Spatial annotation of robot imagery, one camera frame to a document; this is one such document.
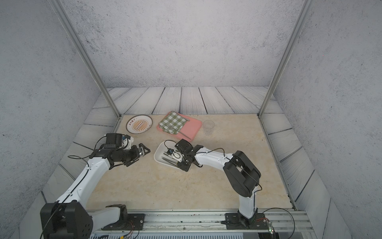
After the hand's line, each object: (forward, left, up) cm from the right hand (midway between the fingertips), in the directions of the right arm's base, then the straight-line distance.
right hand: (182, 163), depth 89 cm
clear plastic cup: (+30, -17, -2) cm, 35 cm away
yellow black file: (+3, +8, -3) cm, 9 cm away
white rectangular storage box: (+10, +12, -4) cm, 16 cm away
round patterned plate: (+34, +36, -3) cm, 50 cm away
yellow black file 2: (+5, +7, -2) cm, 8 cm away
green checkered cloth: (+35, +10, -3) cm, 37 cm away
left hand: (0, +19, +11) cm, 21 cm away
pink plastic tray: (+29, -3, -5) cm, 30 cm away
